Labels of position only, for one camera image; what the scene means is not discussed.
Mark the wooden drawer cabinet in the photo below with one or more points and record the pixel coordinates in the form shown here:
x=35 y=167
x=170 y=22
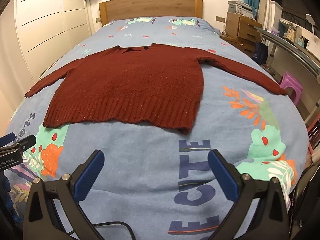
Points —
x=241 y=32

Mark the white desk lamp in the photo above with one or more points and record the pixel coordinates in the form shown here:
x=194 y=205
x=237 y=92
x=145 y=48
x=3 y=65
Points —
x=311 y=21

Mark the wooden headboard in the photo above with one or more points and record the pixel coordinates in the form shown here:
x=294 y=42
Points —
x=129 y=9

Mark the dark red knit sweater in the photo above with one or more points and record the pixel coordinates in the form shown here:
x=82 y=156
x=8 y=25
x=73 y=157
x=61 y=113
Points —
x=160 y=84

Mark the white printer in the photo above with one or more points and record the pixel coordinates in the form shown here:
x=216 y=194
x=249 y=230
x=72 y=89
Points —
x=239 y=7

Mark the purple plastic stool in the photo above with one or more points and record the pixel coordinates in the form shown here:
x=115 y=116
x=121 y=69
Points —
x=289 y=81

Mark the blue patterned bed cover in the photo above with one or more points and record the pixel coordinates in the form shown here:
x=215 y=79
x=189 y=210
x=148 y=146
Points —
x=156 y=182

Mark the dark blue bag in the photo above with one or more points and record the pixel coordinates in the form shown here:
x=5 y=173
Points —
x=260 y=53

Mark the grey desk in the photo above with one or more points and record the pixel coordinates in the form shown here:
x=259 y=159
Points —
x=288 y=59

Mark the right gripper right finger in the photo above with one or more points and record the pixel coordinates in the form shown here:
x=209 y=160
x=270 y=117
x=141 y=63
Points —
x=270 y=220

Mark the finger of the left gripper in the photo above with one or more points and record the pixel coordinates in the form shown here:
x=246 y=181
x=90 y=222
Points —
x=26 y=143
x=7 y=139

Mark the white wardrobe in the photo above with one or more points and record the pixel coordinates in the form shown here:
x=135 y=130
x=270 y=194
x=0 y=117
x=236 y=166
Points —
x=48 y=29

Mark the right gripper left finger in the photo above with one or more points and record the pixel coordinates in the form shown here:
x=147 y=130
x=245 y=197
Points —
x=41 y=219

